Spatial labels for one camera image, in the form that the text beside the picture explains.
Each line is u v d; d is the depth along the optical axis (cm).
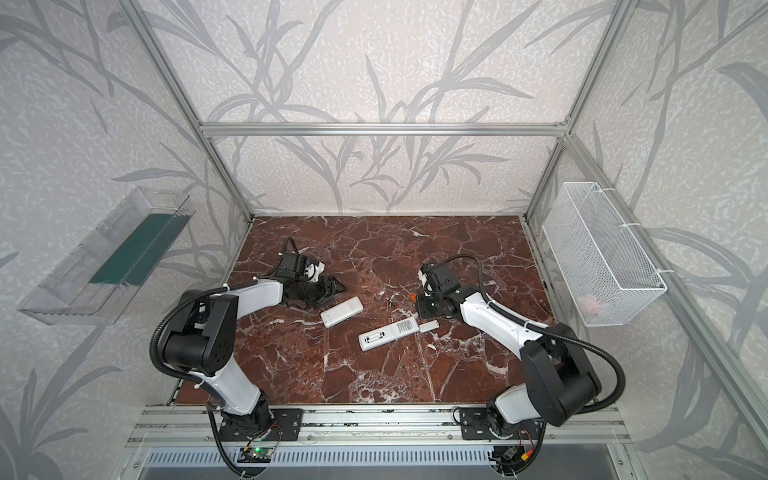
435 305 74
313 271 85
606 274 60
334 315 91
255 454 71
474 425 73
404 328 89
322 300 86
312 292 84
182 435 75
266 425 69
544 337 45
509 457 75
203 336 48
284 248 111
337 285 89
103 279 63
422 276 82
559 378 42
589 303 72
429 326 91
